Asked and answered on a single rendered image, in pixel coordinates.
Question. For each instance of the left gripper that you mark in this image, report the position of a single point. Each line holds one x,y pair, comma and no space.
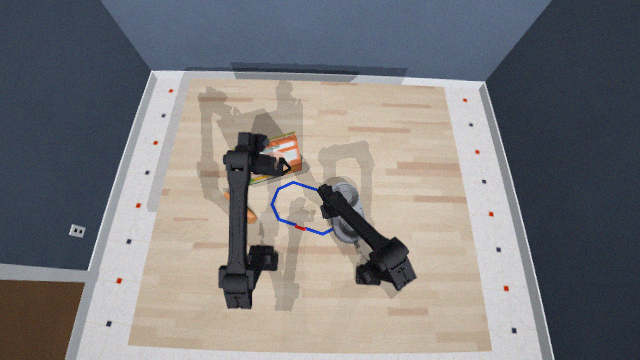
270,170

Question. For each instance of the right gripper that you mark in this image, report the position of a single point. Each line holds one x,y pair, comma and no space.
326,214

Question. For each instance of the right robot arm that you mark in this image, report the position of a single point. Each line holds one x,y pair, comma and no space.
391,260

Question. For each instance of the orange and green puppy food bag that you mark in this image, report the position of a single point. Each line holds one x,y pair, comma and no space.
286,146

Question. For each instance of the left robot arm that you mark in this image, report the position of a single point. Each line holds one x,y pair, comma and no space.
244,281

